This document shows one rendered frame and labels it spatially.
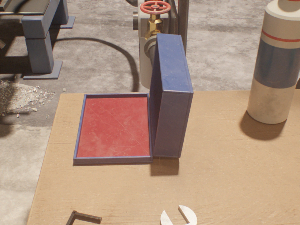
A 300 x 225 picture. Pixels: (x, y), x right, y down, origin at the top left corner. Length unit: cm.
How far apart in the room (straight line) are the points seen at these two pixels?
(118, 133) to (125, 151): 4
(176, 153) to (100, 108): 17
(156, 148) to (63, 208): 14
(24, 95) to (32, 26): 26
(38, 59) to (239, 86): 81
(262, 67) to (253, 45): 134
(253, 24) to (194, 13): 32
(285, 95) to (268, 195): 16
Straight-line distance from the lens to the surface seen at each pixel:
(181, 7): 90
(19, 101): 156
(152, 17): 95
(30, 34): 162
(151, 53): 87
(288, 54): 58
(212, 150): 58
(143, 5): 96
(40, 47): 164
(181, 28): 92
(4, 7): 166
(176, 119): 51
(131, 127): 61
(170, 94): 49
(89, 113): 64
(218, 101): 68
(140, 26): 102
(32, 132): 140
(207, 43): 192
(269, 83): 61
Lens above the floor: 86
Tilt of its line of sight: 37 degrees down
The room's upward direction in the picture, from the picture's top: straight up
